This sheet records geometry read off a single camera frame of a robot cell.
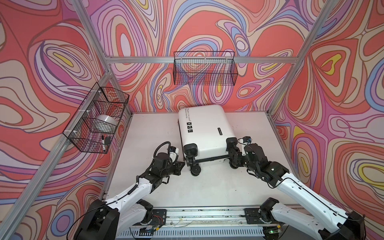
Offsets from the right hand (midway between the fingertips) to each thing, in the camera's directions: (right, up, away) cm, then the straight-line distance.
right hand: (235, 157), depth 79 cm
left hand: (-27, -4, +4) cm, 27 cm away
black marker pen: (-67, +8, -7) cm, 68 cm away
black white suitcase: (-15, +13, +3) cm, 20 cm away
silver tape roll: (-65, +18, -9) cm, 68 cm away
